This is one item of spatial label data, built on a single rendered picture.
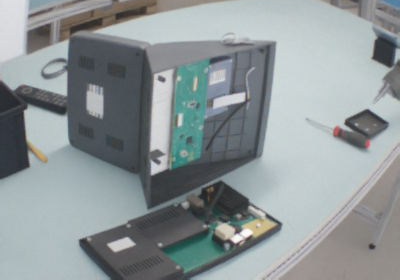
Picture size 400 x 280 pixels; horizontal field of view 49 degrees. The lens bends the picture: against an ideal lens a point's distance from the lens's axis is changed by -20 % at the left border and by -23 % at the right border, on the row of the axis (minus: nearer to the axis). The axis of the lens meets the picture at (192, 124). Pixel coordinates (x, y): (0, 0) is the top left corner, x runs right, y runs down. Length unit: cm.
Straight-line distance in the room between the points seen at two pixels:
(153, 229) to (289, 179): 27
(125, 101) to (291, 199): 29
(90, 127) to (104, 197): 13
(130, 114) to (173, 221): 18
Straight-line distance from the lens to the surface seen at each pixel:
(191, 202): 74
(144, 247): 65
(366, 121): 111
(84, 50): 79
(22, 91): 107
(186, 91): 71
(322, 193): 83
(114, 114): 79
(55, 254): 67
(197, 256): 66
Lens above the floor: 147
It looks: 29 degrees down
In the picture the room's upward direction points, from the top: 5 degrees clockwise
